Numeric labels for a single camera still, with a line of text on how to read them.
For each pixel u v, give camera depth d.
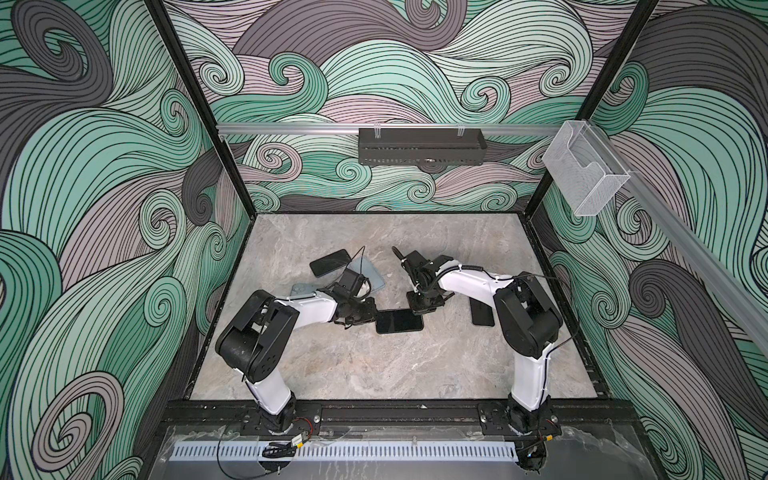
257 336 0.48
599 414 0.74
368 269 1.06
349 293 0.74
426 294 0.80
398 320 0.95
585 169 0.79
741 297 0.52
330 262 1.06
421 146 0.95
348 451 0.70
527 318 0.50
